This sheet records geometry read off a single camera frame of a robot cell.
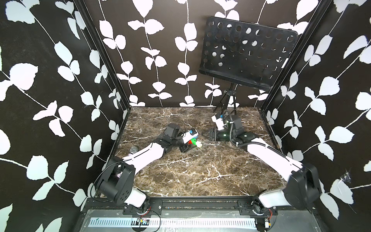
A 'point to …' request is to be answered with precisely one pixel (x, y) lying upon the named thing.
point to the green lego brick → (193, 140)
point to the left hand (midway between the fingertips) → (192, 138)
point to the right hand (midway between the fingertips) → (203, 132)
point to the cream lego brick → (198, 144)
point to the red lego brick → (190, 142)
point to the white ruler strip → (179, 223)
